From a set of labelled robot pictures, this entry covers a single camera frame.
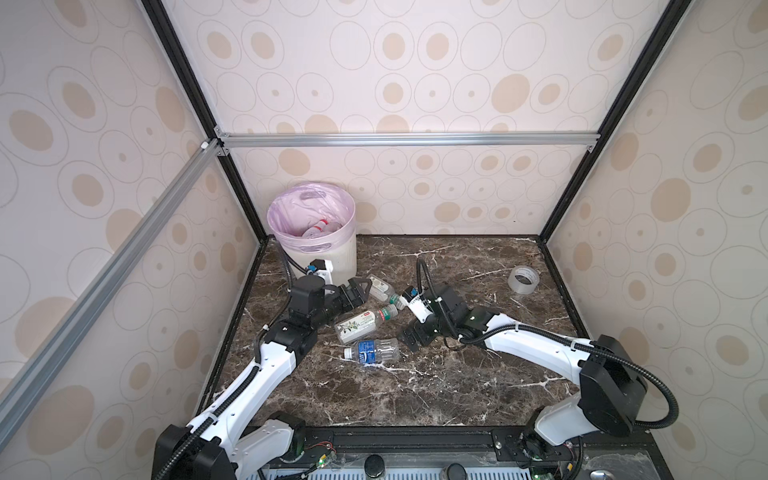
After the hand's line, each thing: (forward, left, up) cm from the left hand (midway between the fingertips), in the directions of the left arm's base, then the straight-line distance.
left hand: (369, 285), depth 76 cm
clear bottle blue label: (-10, -1, -19) cm, 21 cm away
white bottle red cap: (+27, +19, -8) cm, 34 cm away
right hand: (-5, -11, -13) cm, 18 cm away
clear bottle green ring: (+11, -3, -19) cm, 22 cm away
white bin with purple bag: (+32, +21, -9) cm, 39 cm away
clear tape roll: (+19, -52, -24) cm, 61 cm away
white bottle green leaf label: (-2, +3, -19) cm, 19 cm away
